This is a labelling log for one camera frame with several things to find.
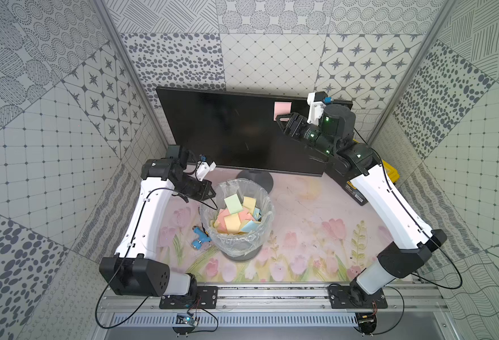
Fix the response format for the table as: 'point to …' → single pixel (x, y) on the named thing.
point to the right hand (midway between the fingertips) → (280, 122)
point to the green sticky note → (234, 204)
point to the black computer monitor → (237, 129)
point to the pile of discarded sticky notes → (239, 217)
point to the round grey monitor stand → (263, 178)
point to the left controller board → (185, 324)
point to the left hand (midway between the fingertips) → (208, 190)
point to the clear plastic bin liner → (244, 243)
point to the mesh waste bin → (242, 222)
